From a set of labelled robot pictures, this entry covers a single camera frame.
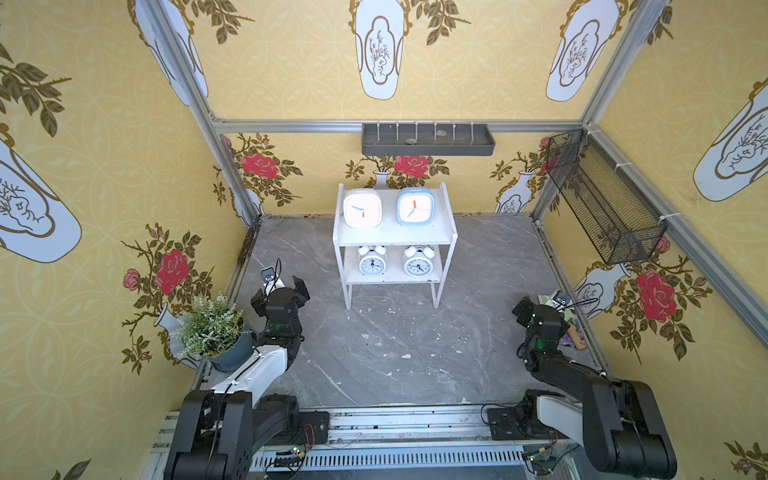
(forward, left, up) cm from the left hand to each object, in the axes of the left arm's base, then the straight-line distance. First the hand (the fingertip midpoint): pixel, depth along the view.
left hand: (283, 281), depth 86 cm
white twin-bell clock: (-1, -38, +10) cm, 40 cm away
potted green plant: (-16, +12, +4) cm, 21 cm away
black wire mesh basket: (+8, -96, +15) cm, 97 cm away
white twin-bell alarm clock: (0, -26, +9) cm, 28 cm away
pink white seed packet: (-14, -84, -12) cm, 86 cm away
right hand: (-6, -76, -5) cm, 76 cm away
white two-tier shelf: (+6, -32, +5) cm, 33 cm away
